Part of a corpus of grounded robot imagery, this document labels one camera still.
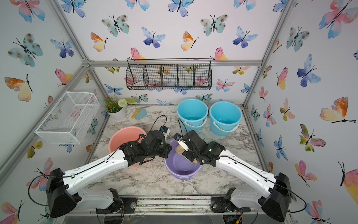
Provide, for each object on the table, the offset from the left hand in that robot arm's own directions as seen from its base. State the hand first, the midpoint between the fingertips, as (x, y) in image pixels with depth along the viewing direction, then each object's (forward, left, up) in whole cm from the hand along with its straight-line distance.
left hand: (173, 147), depth 75 cm
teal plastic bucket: (+32, -38, -15) cm, 52 cm away
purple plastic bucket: (-4, -3, -16) cm, 17 cm away
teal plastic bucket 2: (+25, -12, -2) cm, 28 cm away
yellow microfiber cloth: (0, -4, -3) cm, 5 cm away
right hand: (+1, -8, 0) cm, 9 cm away
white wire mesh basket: (+20, +64, +1) cm, 67 cm away
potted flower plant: (+36, +43, -5) cm, 56 cm away
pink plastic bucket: (+10, +29, -2) cm, 30 cm away
